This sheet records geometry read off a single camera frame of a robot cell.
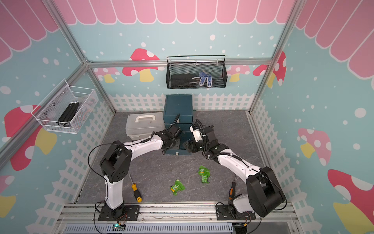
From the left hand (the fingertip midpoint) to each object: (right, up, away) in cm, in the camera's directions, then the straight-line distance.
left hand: (174, 145), depth 96 cm
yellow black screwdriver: (-19, -24, -16) cm, 35 cm away
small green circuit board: (-26, -38, -23) cm, 52 cm away
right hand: (+9, +3, -12) cm, 15 cm away
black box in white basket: (-49, +18, -26) cm, 58 cm away
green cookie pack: (+19, -16, -10) cm, 27 cm away
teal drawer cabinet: (+4, +21, -6) cm, 22 cm away
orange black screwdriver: (+34, -22, -16) cm, 44 cm away
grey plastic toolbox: (-22, +13, -1) cm, 25 cm away
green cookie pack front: (+4, -22, -15) cm, 26 cm away
